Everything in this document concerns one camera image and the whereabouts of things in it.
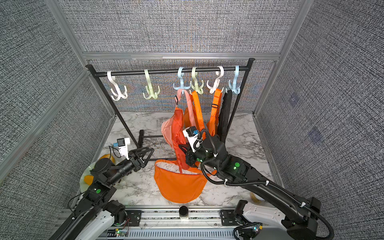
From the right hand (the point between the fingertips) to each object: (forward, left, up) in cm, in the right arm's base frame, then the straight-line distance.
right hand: (180, 142), depth 62 cm
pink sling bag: (+17, +9, -12) cm, 22 cm away
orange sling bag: (+14, -15, -7) cm, 22 cm away
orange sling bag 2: (+16, -7, 0) cm, 18 cm away
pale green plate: (-9, +53, -28) cm, 60 cm away
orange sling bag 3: (-7, +3, -33) cm, 34 cm away
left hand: (0, +12, -5) cm, 13 cm away
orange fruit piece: (-6, +51, -28) cm, 58 cm away
